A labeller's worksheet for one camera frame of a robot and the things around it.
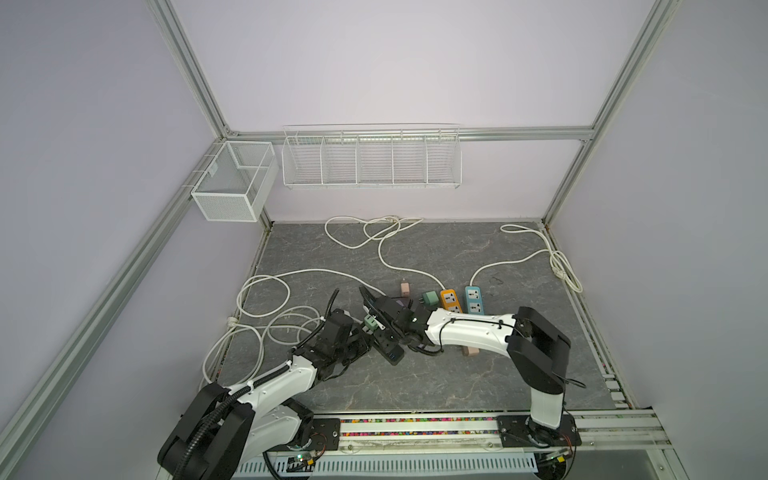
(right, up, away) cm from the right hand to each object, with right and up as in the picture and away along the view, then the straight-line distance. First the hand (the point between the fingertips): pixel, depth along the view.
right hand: (381, 333), depth 86 cm
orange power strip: (+22, +8, +10) cm, 25 cm away
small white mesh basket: (-50, +48, +16) cm, 71 cm away
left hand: (-2, -3, 0) cm, 4 cm away
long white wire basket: (-4, +56, +13) cm, 58 cm away
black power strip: (+2, 0, -10) cm, 10 cm away
